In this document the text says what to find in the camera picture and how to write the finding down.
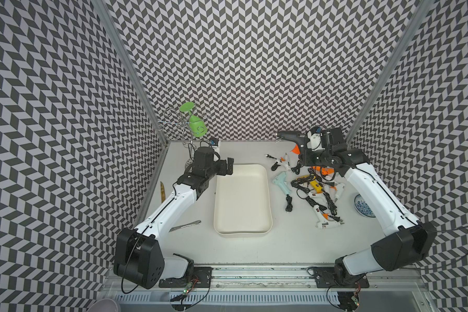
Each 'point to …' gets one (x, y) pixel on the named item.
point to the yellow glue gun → (316, 186)
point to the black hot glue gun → (299, 137)
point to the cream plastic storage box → (242, 205)
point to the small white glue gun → (285, 161)
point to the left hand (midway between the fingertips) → (223, 160)
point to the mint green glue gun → (280, 179)
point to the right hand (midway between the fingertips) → (304, 158)
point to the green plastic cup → (197, 125)
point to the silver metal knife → (186, 225)
